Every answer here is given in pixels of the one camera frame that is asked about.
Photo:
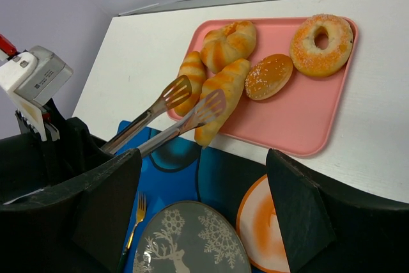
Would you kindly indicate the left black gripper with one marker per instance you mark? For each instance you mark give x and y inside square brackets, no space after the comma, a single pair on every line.
[29,164]

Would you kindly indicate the pink tray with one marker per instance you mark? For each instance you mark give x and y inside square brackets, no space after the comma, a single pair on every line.
[298,119]

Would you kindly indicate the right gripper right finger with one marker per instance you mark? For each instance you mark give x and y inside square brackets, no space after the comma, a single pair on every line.
[328,226]

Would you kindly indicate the small sesame bun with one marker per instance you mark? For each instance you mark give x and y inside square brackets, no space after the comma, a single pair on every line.
[268,76]

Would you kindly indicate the sugared donut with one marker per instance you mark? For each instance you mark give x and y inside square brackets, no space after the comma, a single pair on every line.
[321,45]

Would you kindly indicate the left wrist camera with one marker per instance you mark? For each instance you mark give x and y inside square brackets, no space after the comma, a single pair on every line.
[30,79]

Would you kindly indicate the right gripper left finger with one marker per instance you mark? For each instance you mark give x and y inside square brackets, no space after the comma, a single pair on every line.
[79,225]

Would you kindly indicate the round striped bread roll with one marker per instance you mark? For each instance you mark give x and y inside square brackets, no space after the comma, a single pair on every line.
[227,44]

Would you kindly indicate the blue cartoon placemat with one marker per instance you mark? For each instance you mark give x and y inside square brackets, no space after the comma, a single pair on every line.
[235,187]

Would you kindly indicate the grey reindeer plate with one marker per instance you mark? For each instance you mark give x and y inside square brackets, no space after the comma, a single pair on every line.
[189,236]

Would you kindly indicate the gold fork dark handle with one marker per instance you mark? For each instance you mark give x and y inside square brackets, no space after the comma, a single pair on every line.
[140,214]

